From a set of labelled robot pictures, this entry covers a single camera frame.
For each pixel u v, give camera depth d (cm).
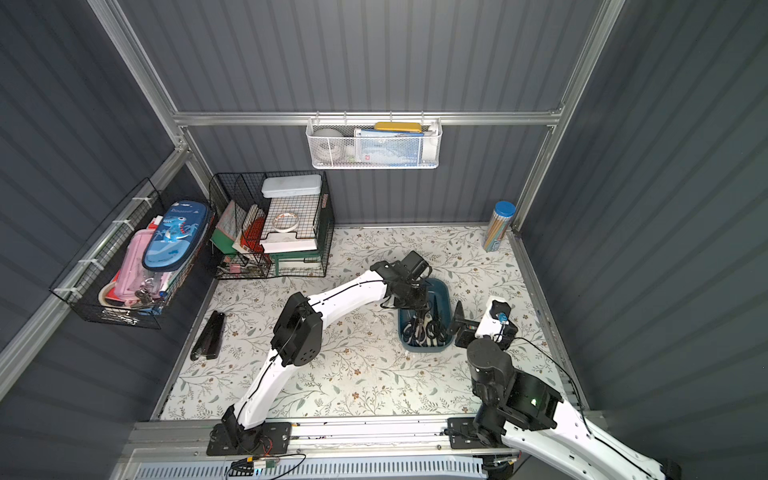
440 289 97
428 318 93
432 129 88
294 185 105
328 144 83
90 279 62
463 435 73
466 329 60
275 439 73
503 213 99
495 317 55
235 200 115
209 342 87
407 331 90
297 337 55
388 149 87
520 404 50
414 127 89
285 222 94
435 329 89
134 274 68
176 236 70
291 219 96
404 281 72
